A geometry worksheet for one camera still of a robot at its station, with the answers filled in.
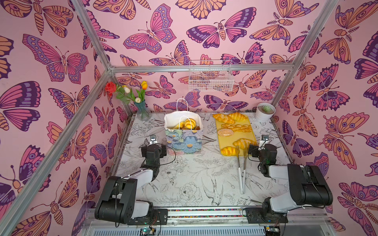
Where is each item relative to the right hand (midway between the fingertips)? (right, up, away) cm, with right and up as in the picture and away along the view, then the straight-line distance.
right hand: (256, 143), depth 94 cm
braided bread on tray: (-3, +10, +15) cm, 18 cm away
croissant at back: (-6, +19, +19) cm, 27 cm away
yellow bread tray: (-11, +2, +8) cm, 14 cm away
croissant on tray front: (-7, -1, +3) cm, 8 cm away
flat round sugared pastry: (-17, +7, +9) cm, 21 cm away
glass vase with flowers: (-83, +31, +1) cm, 89 cm away
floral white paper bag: (-45, +9, -16) cm, 49 cm away
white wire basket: (-27, +47, +12) cm, 56 cm away
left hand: (-64, 0, -2) cm, 64 cm away
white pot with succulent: (+12, +22, +13) cm, 28 cm away
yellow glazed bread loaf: (-17, -5, +1) cm, 18 cm away
